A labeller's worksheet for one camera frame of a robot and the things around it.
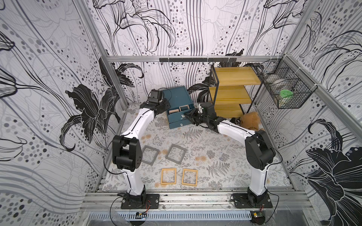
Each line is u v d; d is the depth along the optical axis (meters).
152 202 0.73
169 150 0.93
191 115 0.79
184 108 0.95
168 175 0.82
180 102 0.90
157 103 0.68
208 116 0.71
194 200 0.75
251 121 0.93
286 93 0.78
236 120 1.06
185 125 1.04
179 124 1.00
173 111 0.92
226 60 0.91
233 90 1.02
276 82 0.80
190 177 0.82
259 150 0.50
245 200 0.71
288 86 0.79
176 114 0.88
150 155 0.91
